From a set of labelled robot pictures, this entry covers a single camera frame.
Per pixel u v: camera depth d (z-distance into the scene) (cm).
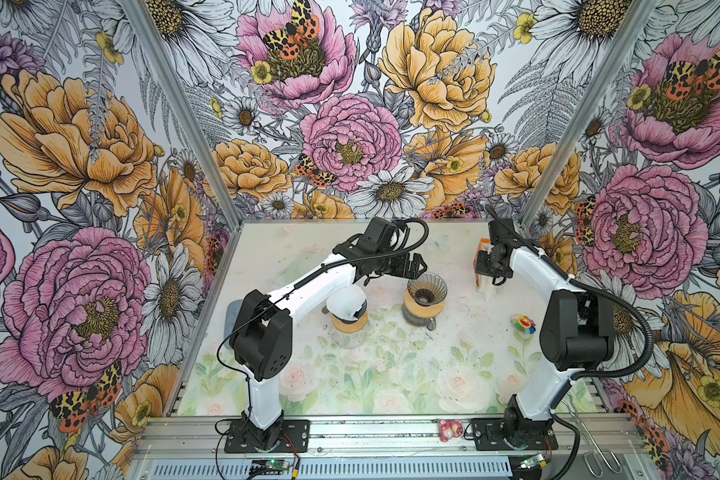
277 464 71
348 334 87
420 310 85
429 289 88
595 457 72
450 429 73
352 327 81
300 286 53
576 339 49
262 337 48
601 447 72
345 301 86
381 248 68
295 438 74
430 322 86
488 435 74
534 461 72
